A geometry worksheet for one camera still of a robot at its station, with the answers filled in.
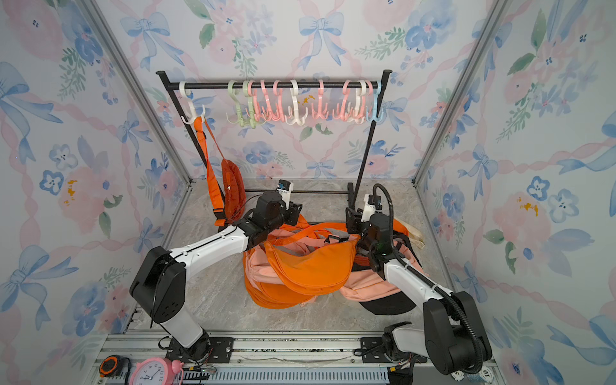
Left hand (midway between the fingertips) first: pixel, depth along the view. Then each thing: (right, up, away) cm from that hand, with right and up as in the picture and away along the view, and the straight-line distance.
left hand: (300, 203), depth 86 cm
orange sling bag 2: (-7, -29, -11) cm, 32 cm away
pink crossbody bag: (+19, -24, -16) cm, 34 cm away
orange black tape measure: (-53, -47, -17) cm, 73 cm away
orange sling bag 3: (-8, -29, -10) cm, 32 cm away
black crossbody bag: (+29, -29, -16) cm, 44 cm away
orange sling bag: (+6, -19, -17) cm, 26 cm away
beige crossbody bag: (+47, -13, +14) cm, 50 cm away
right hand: (+19, -2, -1) cm, 19 cm away
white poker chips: (+52, -47, -20) cm, 73 cm away
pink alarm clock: (-40, -48, -17) cm, 65 cm away
